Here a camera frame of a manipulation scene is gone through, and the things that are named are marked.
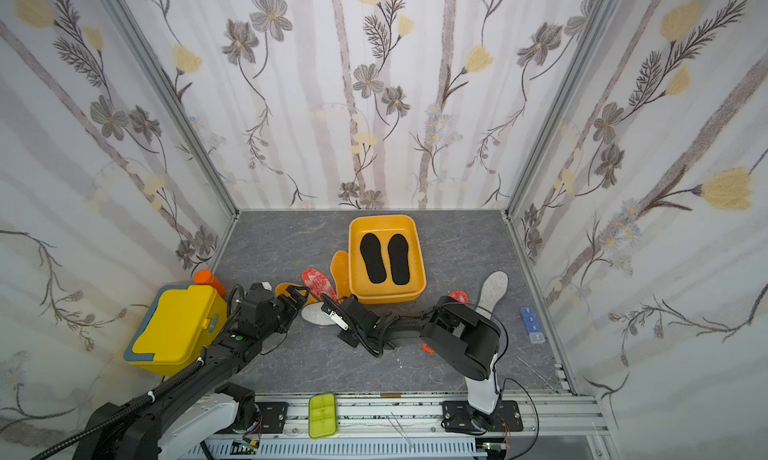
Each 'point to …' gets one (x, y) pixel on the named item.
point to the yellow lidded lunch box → (183, 321)
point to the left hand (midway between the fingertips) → (309, 295)
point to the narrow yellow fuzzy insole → (339, 269)
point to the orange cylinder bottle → (206, 277)
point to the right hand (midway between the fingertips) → (344, 316)
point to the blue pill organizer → (532, 325)
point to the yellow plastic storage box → (360, 283)
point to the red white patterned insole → (318, 284)
